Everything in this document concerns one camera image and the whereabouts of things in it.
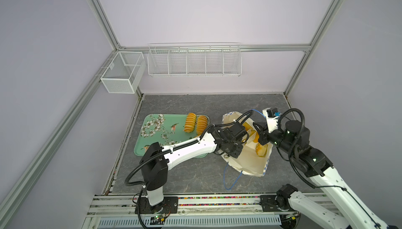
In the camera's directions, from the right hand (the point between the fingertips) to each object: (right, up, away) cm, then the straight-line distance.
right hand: (255, 124), depth 68 cm
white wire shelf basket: (-32, +39, +33) cm, 60 cm away
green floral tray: (-49, -7, +34) cm, 60 cm away
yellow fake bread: (-32, -2, +33) cm, 46 cm away
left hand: (-7, -15, +9) cm, 18 cm away
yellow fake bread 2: (+9, -16, +17) cm, 25 cm away
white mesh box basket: (-75, +30, +32) cm, 87 cm away
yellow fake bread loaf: (-25, -3, +34) cm, 43 cm away
